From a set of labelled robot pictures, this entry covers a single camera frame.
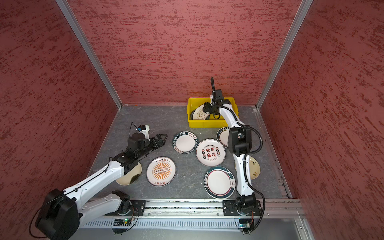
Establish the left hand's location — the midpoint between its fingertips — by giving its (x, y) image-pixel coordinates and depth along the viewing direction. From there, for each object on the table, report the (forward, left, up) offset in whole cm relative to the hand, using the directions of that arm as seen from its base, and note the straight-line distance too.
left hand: (162, 140), depth 83 cm
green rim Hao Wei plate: (+8, -12, -15) cm, 21 cm away
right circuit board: (-37, -44, -15) cm, 59 cm away
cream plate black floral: (-16, +18, -14) cm, 27 cm away
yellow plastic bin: (+40, -16, -8) cm, 44 cm away
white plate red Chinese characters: (0, -29, -15) cm, 32 cm away
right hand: (+28, -27, -4) cm, 38 cm away
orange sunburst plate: (-12, +2, -15) cm, 19 cm away
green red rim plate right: (+13, -38, -16) cm, 43 cm away
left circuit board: (-37, +17, -16) cm, 44 cm away
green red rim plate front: (-19, -33, -14) cm, 40 cm away
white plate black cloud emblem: (+32, -20, -13) cm, 40 cm away
